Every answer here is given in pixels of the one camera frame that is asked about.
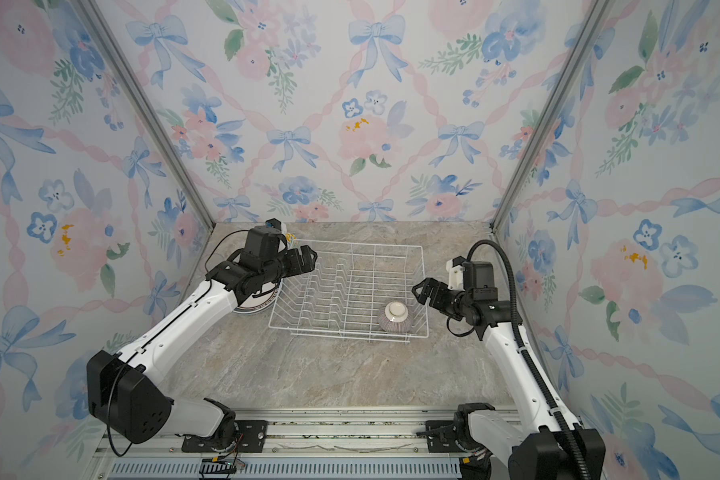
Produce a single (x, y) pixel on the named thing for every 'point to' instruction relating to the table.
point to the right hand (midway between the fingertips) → (425, 293)
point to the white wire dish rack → (355, 289)
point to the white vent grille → (289, 470)
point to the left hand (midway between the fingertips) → (305, 254)
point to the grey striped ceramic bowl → (396, 318)
